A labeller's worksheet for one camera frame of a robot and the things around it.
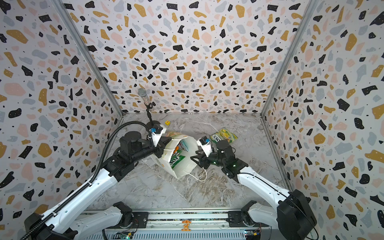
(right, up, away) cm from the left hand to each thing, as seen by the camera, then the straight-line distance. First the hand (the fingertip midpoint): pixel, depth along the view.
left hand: (169, 135), depth 69 cm
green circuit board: (-21, -48, +1) cm, 52 cm away
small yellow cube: (-11, +8, +44) cm, 46 cm away
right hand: (+10, -9, +6) cm, 15 cm away
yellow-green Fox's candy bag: (+30, -2, +37) cm, 47 cm away
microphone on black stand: (-20, +24, +18) cm, 36 cm away
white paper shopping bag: (+7, -18, +16) cm, 25 cm away
